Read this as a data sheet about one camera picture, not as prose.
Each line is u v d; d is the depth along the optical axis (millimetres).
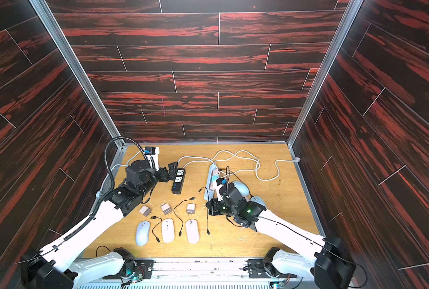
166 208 886
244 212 575
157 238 822
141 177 564
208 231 763
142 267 734
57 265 392
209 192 933
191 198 955
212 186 718
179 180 983
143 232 818
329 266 389
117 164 1111
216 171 984
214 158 1111
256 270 731
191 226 838
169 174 680
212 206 664
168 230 823
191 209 894
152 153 628
